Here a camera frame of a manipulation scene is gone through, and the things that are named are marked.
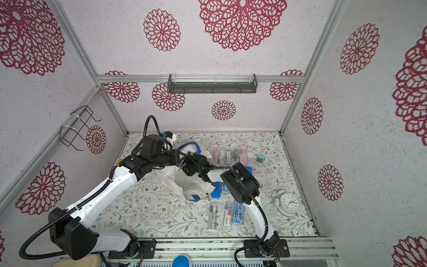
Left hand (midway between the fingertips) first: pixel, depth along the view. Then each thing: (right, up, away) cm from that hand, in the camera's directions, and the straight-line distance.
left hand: (186, 157), depth 77 cm
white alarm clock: (+50, -24, +7) cm, 56 cm away
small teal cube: (+42, -2, +29) cm, 51 cm away
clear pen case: (+22, -1, +29) cm, 37 cm away
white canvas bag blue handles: (0, -17, +12) cm, 21 cm away
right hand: (-9, -3, +18) cm, 20 cm away
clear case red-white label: (+20, -29, +6) cm, 36 cm away
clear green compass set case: (+27, 0, +29) cm, 40 cm away
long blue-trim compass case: (+25, -29, +7) cm, 39 cm away
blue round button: (-1, -44, -6) cm, 44 cm away
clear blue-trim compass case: (+19, -18, +15) cm, 30 cm away
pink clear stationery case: (+32, 0, +30) cm, 44 cm away
